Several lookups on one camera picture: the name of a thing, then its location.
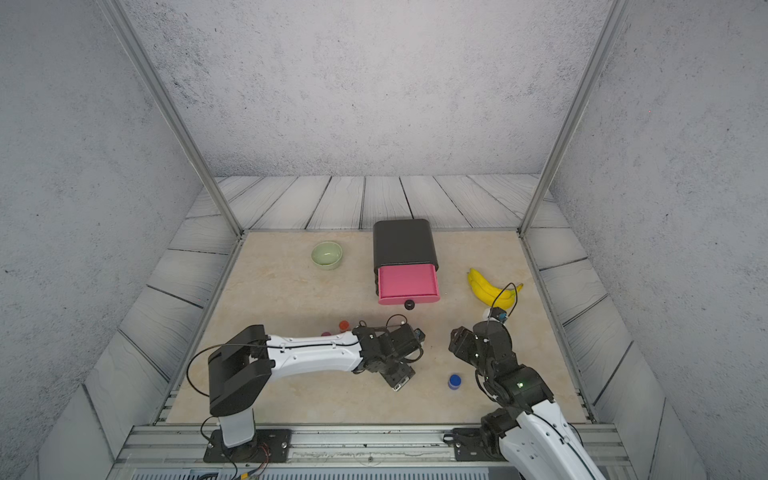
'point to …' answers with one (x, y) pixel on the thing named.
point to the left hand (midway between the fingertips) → (406, 375)
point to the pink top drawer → (408, 284)
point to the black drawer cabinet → (406, 242)
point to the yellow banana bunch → (502, 299)
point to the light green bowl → (326, 255)
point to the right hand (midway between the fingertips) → (462, 336)
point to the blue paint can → (454, 381)
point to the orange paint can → (343, 325)
